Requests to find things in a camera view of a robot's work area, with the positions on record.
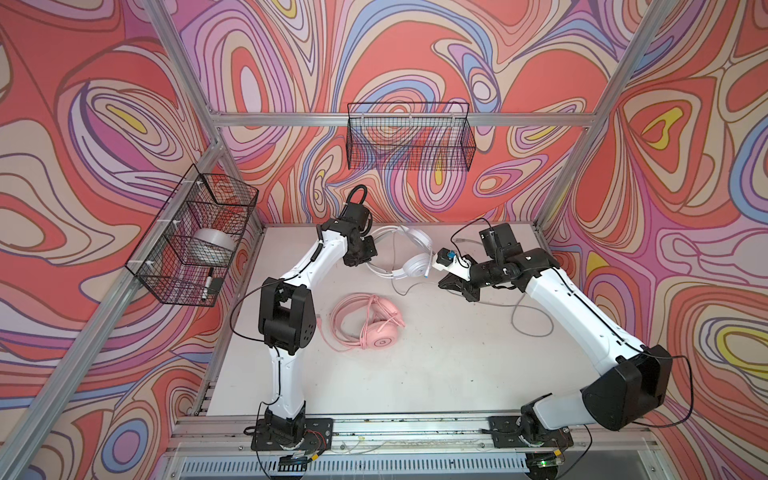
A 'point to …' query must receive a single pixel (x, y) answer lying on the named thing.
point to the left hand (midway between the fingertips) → (374, 254)
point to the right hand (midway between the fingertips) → (447, 287)
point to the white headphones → (418, 263)
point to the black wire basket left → (188, 253)
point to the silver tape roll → (212, 245)
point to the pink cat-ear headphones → (381, 322)
